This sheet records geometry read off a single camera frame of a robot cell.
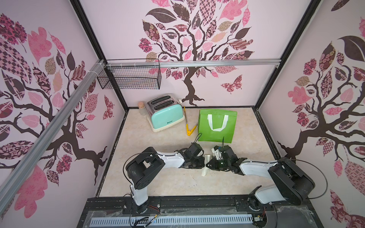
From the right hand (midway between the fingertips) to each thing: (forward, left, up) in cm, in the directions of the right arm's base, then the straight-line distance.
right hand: (206, 164), depth 87 cm
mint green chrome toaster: (+32, +27, +17) cm, 45 cm away
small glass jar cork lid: (+45, +47, +10) cm, 66 cm away
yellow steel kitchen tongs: (+24, +10, +2) cm, 26 cm away
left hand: (-2, +1, -1) cm, 2 cm away
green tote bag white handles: (+21, -6, +14) cm, 26 cm away
